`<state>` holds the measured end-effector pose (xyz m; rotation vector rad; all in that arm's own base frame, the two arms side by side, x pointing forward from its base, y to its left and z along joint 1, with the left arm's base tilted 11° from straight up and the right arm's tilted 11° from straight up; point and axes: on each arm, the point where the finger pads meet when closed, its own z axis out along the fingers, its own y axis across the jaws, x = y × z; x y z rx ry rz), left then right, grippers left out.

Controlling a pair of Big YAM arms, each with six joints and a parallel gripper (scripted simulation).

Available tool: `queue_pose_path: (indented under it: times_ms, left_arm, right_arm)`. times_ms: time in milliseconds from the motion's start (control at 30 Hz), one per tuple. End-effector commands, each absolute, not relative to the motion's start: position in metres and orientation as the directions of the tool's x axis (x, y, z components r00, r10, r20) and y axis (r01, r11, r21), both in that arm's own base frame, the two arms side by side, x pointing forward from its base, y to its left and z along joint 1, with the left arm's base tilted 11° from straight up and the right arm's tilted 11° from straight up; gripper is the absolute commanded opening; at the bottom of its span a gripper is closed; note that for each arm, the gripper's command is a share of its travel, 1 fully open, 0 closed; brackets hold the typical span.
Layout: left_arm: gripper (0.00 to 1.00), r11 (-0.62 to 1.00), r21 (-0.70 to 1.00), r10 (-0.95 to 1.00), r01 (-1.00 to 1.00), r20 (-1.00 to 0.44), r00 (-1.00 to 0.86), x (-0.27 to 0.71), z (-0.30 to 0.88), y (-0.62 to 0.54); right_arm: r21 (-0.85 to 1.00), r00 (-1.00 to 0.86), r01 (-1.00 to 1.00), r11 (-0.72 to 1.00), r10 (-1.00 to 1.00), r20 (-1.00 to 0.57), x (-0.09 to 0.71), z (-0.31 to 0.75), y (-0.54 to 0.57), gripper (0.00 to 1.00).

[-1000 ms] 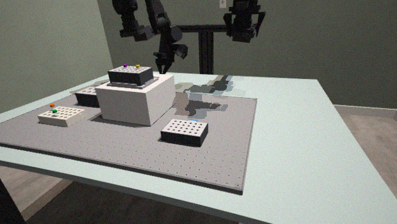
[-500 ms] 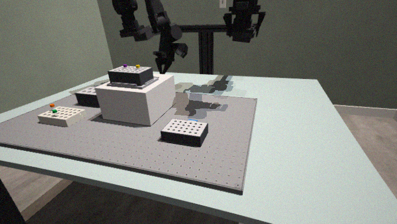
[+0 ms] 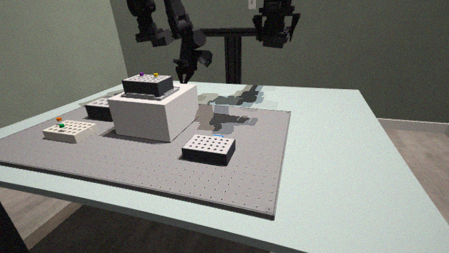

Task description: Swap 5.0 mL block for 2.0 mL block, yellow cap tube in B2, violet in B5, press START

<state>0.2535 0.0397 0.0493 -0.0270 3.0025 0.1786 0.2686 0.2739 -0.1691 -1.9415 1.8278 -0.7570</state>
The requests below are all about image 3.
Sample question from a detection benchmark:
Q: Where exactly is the cream tube rack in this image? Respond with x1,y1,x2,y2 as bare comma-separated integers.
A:
42,120,99,143

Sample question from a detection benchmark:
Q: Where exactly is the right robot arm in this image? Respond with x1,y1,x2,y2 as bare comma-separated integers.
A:
127,0,213,67

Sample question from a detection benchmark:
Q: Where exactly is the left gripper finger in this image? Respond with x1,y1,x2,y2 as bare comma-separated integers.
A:
252,17,262,42
290,16,300,42

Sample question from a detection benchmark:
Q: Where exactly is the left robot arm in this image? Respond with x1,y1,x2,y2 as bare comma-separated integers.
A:
262,0,292,38

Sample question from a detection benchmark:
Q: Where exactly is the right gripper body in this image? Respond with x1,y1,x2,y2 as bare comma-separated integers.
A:
173,48,197,71

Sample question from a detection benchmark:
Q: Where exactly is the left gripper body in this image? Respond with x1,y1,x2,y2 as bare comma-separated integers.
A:
254,6,300,18

